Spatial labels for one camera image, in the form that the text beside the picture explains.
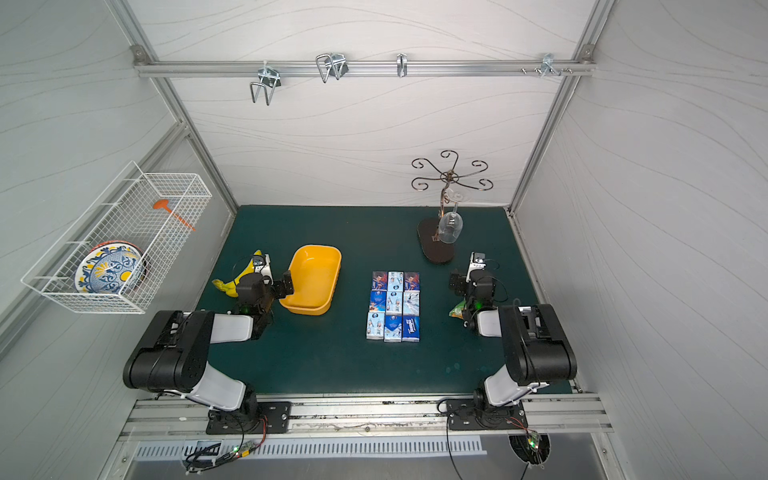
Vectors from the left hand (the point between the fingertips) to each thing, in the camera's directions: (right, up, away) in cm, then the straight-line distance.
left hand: (275, 273), depth 94 cm
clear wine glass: (+55, +15, -7) cm, 57 cm away
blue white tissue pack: (+38, -15, -8) cm, 42 cm away
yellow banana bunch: (-14, -4, -1) cm, 15 cm away
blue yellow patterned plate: (-22, +5, -32) cm, 39 cm away
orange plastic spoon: (-24, +20, -16) cm, 35 cm away
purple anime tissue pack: (+33, -3, +3) cm, 34 cm away
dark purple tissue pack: (+44, -3, +2) cm, 44 cm away
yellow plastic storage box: (+11, 0, +7) cm, 13 cm away
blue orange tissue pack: (+33, -9, -2) cm, 34 cm away
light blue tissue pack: (+39, -3, +2) cm, 39 cm away
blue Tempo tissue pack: (+43, -15, -8) cm, 46 cm away
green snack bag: (+57, -11, -6) cm, 58 cm away
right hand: (+64, +1, +1) cm, 64 cm away
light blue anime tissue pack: (+32, -15, -7) cm, 36 cm away
